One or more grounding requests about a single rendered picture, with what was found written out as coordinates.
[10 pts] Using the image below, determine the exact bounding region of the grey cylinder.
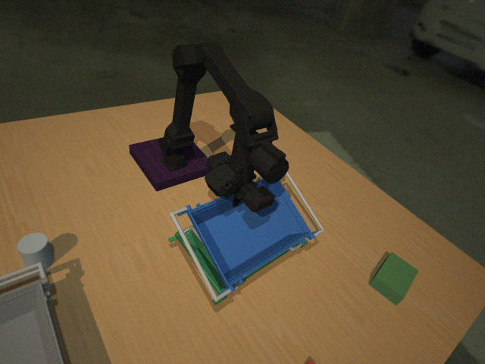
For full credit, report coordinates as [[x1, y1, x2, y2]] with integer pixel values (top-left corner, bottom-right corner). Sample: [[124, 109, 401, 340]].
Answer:
[[17, 233, 55, 270]]

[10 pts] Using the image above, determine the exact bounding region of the green cube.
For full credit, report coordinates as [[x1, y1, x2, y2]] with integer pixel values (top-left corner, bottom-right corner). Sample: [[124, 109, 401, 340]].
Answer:
[[369, 252, 418, 305]]

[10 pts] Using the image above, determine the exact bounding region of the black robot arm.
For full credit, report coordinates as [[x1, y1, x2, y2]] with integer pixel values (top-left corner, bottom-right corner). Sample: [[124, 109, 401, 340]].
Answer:
[[158, 42, 289, 198]]

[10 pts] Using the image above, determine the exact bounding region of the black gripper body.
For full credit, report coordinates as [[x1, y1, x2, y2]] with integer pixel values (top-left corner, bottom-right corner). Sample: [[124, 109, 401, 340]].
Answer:
[[206, 152, 274, 212]]

